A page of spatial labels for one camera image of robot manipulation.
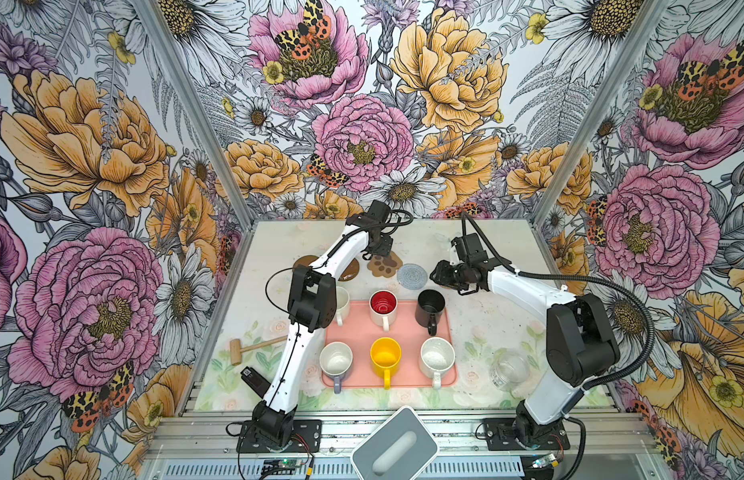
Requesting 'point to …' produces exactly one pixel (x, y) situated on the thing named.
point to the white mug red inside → (383, 306)
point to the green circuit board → (284, 463)
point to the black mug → (429, 309)
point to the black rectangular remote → (255, 381)
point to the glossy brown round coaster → (351, 271)
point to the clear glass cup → (508, 369)
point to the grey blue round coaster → (412, 276)
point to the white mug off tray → (342, 304)
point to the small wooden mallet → (235, 349)
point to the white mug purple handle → (335, 360)
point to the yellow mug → (385, 356)
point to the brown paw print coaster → (385, 266)
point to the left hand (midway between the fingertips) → (374, 253)
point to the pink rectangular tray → (359, 333)
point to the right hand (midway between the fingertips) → (436, 284)
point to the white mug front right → (437, 356)
